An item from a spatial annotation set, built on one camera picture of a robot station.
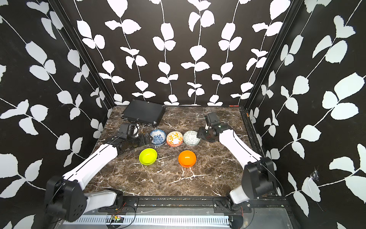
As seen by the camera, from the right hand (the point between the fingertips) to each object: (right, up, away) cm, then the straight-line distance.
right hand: (198, 132), depth 86 cm
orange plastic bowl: (-7, -16, +1) cm, 18 cm away
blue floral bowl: (-27, -5, +12) cm, 30 cm away
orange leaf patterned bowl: (-16, -5, +12) cm, 21 cm away
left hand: (-31, -3, -1) cm, 31 cm away
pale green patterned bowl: (-5, -6, +12) cm, 14 cm away
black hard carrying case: (-40, +14, +26) cm, 50 cm away
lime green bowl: (-32, -16, +4) cm, 36 cm away
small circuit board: (-42, -42, -15) cm, 62 cm away
